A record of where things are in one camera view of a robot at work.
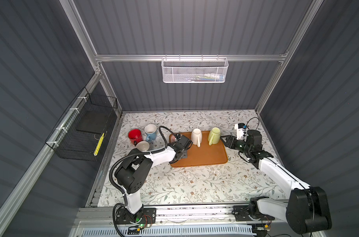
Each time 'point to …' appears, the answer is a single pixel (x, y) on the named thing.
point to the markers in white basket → (208, 77)
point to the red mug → (134, 136)
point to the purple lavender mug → (143, 146)
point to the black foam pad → (95, 121)
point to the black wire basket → (82, 133)
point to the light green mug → (214, 136)
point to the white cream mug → (196, 137)
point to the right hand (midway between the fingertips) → (226, 138)
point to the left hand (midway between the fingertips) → (183, 154)
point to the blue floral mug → (151, 130)
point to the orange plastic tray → (205, 153)
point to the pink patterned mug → (172, 138)
